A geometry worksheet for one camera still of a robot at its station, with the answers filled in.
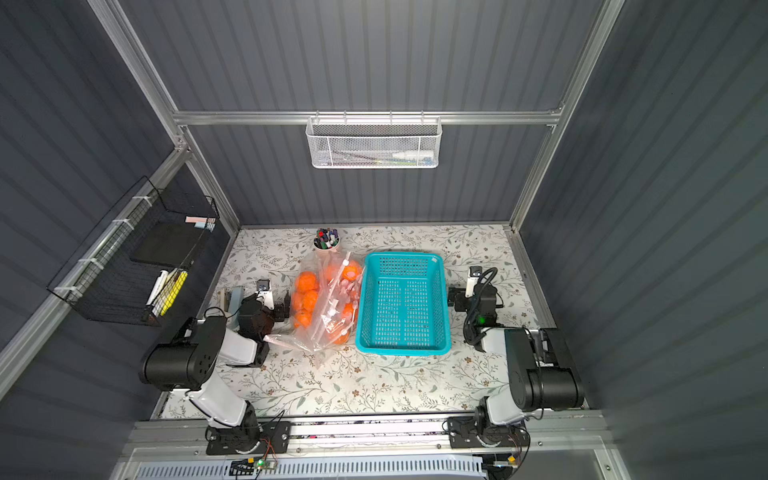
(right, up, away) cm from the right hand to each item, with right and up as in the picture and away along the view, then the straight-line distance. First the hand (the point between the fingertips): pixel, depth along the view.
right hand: (473, 285), depth 93 cm
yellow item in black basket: (-78, +1, -24) cm, 81 cm away
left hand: (-65, -3, 0) cm, 65 cm away
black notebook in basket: (-84, +13, -16) cm, 87 cm away
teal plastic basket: (-22, -7, +5) cm, 24 cm away
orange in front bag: (-50, -3, -6) cm, 51 cm away
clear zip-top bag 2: (-39, -8, -17) cm, 43 cm away
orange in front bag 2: (-51, -8, -9) cm, 53 cm away
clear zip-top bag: (-50, +2, -2) cm, 50 cm away
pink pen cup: (-48, +15, +6) cm, 50 cm away
